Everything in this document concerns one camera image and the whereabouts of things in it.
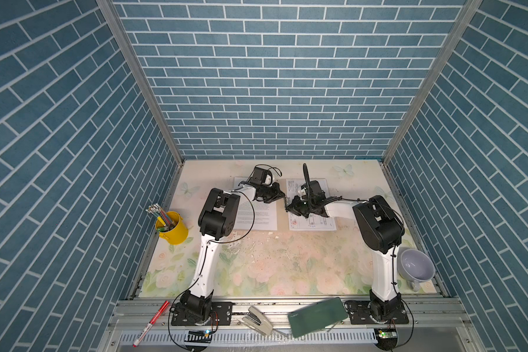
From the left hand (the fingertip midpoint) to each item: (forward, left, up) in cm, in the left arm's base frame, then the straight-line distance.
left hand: (285, 194), depth 105 cm
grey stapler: (-52, +12, +1) cm, 53 cm away
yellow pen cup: (-23, +44, +7) cm, 50 cm away
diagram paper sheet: (-15, -12, -1) cm, 19 cm away
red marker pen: (-53, +48, -1) cm, 72 cm away
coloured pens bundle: (-18, +50, +13) cm, 55 cm away
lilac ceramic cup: (-35, -49, 0) cm, 60 cm away
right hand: (-8, 0, -2) cm, 8 cm away
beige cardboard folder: (-10, +2, -2) cm, 11 cm away
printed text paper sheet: (-11, +14, -2) cm, 17 cm away
